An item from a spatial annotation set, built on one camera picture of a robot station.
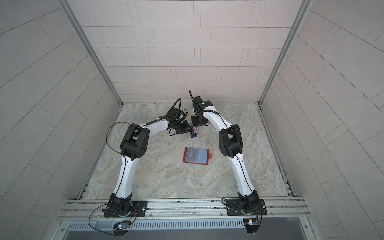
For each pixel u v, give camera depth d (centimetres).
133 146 59
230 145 61
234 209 71
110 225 69
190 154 89
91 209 71
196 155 89
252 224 68
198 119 85
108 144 94
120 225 65
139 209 71
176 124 86
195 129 95
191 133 99
